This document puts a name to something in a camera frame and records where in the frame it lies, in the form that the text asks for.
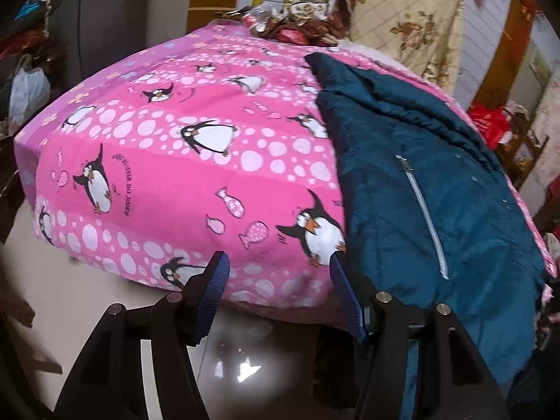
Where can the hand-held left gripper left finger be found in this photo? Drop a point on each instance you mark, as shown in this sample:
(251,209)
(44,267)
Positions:
(214,288)

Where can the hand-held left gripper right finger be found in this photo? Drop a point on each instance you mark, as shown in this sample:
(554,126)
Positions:
(348,297)

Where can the navy quilted jacket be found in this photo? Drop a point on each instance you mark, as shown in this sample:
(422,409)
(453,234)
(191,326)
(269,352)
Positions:
(393,210)

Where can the pink penguin blanket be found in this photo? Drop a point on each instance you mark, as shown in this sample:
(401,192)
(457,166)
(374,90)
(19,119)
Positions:
(175,175)

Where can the red shopping bag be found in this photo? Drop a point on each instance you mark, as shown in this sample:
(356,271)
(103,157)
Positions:
(488,122)

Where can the wooden chair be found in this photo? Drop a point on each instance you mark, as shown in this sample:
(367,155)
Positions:
(525,148)

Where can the pink floral curtain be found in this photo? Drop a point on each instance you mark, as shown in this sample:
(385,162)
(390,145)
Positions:
(547,118)

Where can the white plastic bag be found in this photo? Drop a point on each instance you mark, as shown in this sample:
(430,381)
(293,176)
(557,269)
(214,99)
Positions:
(28,92)

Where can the clear plastic bag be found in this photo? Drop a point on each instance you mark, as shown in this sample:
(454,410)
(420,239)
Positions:
(258,15)

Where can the brown floral cloth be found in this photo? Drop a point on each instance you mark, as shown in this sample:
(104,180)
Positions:
(315,22)

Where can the cream floral sheet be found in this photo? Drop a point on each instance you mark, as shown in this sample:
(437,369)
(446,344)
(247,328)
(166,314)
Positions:
(407,22)

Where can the grey refrigerator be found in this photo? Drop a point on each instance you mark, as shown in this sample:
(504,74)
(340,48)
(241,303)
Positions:
(127,13)

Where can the wall poster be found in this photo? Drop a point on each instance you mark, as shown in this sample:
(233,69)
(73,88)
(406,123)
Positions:
(539,68)

